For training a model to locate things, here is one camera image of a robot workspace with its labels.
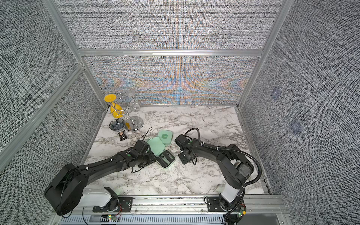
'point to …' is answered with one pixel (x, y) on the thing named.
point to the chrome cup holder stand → (125, 106)
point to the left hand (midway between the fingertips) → (158, 159)
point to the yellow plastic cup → (116, 110)
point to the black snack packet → (122, 136)
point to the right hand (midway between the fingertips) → (185, 155)
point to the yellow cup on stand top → (110, 97)
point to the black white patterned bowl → (117, 124)
